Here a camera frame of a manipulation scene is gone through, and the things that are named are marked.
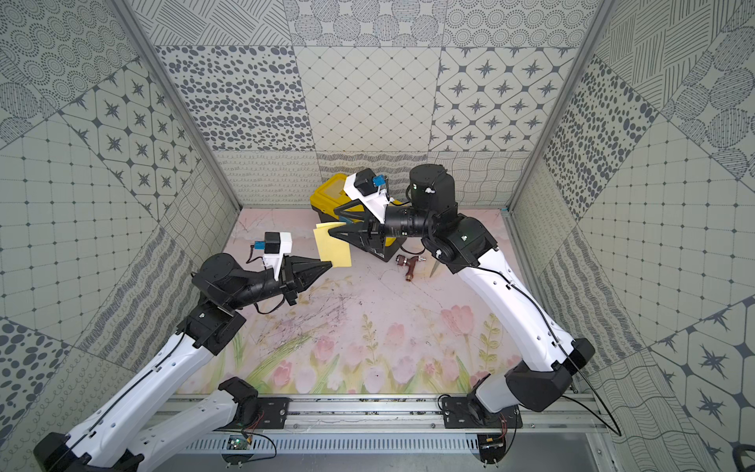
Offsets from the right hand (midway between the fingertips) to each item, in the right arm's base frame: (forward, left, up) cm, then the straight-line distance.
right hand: (337, 222), depth 55 cm
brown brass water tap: (+21, -13, -43) cm, 49 cm away
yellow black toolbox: (+41, +14, -27) cm, 51 cm away
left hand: (-3, +3, -7) cm, 8 cm away
